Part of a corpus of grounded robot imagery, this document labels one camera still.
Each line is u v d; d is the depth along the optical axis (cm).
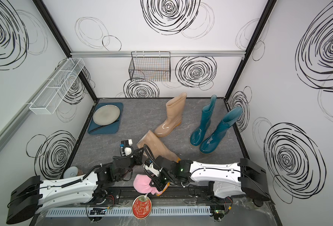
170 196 76
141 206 68
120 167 57
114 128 104
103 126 102
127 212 70
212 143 89
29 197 42
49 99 74
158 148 82
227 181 45
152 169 65
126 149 67
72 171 77
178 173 56
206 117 84
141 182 69
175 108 85
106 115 108
